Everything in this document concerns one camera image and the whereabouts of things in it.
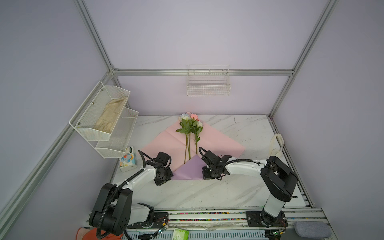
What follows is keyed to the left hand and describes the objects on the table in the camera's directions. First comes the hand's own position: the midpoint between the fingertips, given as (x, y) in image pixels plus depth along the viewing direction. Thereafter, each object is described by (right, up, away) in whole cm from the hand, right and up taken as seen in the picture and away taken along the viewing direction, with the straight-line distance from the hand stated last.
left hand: (167, 180), depth 86 cm
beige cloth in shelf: (-30, +37, -7) cm, 49 cm away
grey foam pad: (+73, -17, -17) cm, 77 cm away
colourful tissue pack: (-24, +11, +3) cm, 27 cm away
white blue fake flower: (+9, +34, +22) cm, 42 cm away
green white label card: (+9, -19, -18) cm, 28 cm away
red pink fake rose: (+16, +31, +21) cm, 41 cm away
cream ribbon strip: (+74, +18, +19) cm, 78 cm away
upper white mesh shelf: (-37, +36, -8) cm, 53 cm away
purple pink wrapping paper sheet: (+10, +19, +17) cm, 27 cm away
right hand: (+21, +2, +2) cm, 22 cm away
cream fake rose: (+19, +30, +19) cm, 40 cm away
